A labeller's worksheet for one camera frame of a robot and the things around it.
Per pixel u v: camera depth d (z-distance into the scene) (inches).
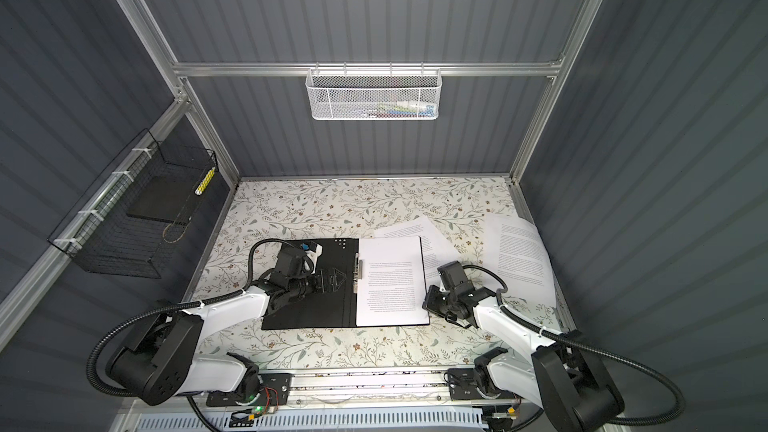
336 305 33.3
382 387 29.7
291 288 27.9
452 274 27.3
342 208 44.0
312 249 32.4
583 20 30.9
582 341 17.5
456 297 26.6
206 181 32.3
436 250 39.0
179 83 35.8
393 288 35.9
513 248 39.0
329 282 31.7
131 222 28.3
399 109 36.8
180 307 18.5
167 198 30.7
